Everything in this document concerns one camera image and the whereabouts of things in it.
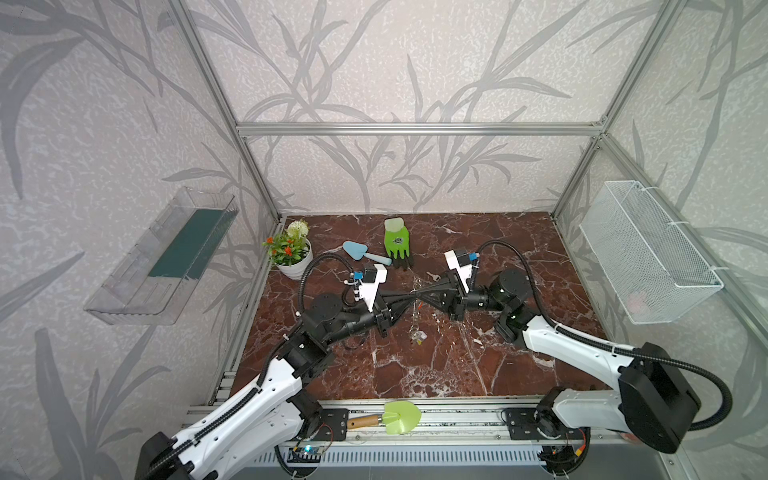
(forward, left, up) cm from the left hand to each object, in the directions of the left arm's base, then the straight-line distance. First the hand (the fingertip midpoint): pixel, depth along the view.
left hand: (417, 295), depth 63 cm
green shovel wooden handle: (-19, +3, -29) cm, 35 cm away
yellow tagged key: (-5, -1, -10) cm, 11 cm away
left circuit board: (-26, +26, -33) cm, 50 cm away
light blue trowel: (+34, +19, -31) cm, 50 cm away
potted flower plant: (+24, +38, -17) cm, 48 cm away
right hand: (+2, -1, -1) cm, 3 cm away
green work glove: (+39, +5, -31) cm, 50 cm away
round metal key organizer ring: (-5, +1, -6) cm, 8 cm away
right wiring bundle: (-27, -37, -32) cm, 55 cm away
